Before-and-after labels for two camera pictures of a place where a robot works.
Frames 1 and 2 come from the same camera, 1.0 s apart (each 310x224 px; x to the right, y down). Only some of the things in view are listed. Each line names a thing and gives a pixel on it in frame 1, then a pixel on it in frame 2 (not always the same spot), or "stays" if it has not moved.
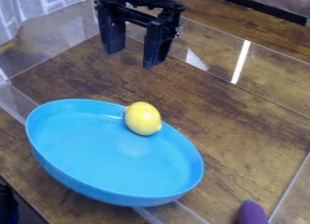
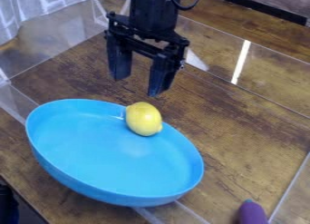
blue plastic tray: x=97 y=159 stays
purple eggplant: x=252 y=213 stays
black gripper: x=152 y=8 → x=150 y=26
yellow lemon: x=144 y=118 stays
